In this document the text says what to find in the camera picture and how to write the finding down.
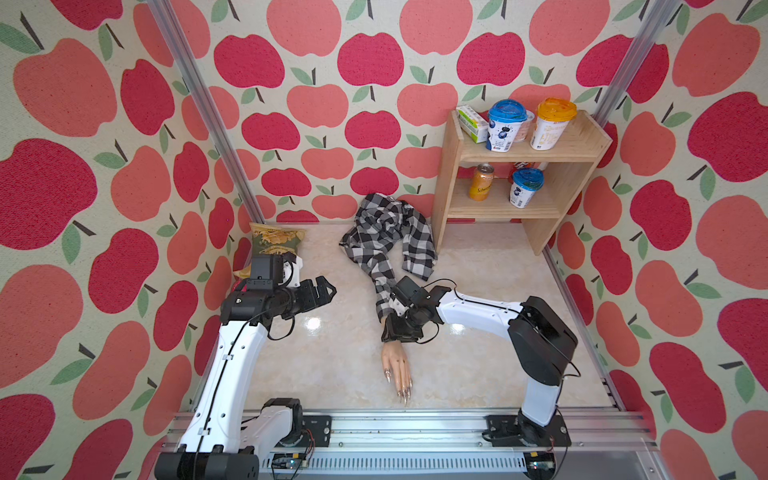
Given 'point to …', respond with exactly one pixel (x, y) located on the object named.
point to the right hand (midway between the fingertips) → (386, 344)
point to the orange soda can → (481, 182)
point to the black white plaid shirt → (381, 223)
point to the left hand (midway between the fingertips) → (324, 298)
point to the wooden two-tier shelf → (567, 168)
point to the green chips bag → (270, 240)
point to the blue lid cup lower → (526, 182)
